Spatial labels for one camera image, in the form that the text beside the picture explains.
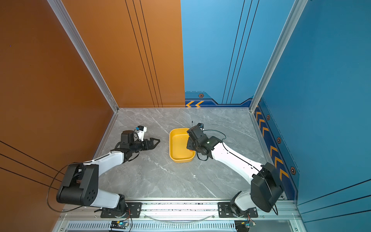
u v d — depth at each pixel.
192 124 1.09
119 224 0.71
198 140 0.61
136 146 0.77
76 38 0.81
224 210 0.72
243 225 0.70
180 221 0.71
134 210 0.74
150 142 0.81
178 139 1.01
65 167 0.45
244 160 0.47
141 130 0.83
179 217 0.73
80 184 0.90
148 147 0.79
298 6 0.70
